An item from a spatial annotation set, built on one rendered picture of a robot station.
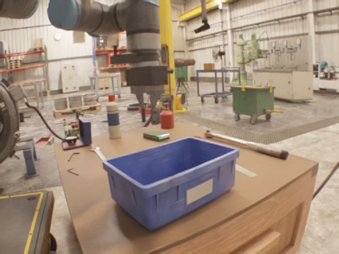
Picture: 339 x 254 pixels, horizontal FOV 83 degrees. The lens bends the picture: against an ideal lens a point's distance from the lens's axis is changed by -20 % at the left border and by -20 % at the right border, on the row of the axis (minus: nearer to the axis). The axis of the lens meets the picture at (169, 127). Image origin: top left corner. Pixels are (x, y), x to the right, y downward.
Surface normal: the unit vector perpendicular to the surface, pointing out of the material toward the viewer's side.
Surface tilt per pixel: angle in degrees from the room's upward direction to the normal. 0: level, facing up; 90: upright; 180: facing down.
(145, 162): 90
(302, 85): 90
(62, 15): 95
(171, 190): 90
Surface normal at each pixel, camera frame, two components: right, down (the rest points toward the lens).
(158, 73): 0.62, 0.14
